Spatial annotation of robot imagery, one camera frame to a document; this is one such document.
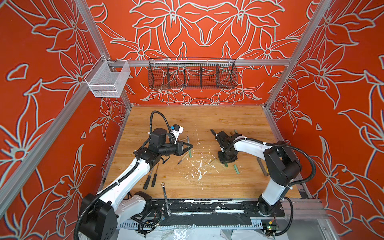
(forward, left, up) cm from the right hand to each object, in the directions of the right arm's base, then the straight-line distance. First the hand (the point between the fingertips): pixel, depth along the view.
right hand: (221, 160), depth 90 cm
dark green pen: (-3, +19, +20) cm, 28 cm away
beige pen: (+2, +24, +2) cm, 24 cm away
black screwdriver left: (-15, +44, +2) cm, 46 cm away
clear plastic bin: (+42, +71, +32) cm, 89 cm away
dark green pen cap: (-3, -2, +1) cm, 4 cm away
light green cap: (-6, -8, +1) cm, 10 cm away
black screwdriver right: (-9, +40, +1) cm, 41 cm away
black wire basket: (+48, +17, +31) cm, 60 cm away
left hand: (-1, +19, +21) cm, 28 cm away
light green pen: (+21, -13, +1) cm, 25 cm away
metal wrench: (-26, +31, +1) cm, 40 cm away
